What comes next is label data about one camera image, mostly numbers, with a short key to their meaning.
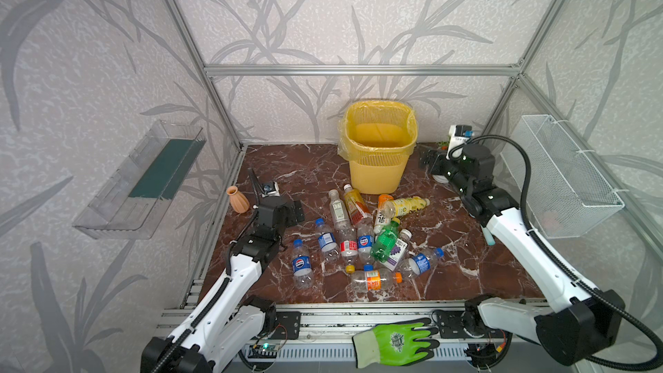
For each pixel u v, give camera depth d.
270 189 0.69
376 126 1.02
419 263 0.80
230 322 0.57
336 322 0.75
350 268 0.82
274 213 0.59
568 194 0.61
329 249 0.87
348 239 0.86
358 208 0.91
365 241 0.85
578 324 0.37
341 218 0.91
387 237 0.86
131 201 0.64
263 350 0.72
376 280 0.77
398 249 0.85
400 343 0.69
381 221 0.91
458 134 0.63
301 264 0.80
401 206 0.89
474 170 0.55
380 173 1.00
